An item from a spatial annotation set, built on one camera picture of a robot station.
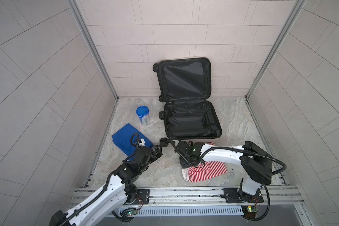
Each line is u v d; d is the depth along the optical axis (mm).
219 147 526
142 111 931
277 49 867
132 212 644
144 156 579
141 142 718
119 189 504
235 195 710
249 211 680
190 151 619
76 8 718
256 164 439
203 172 771
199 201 708
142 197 708
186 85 986
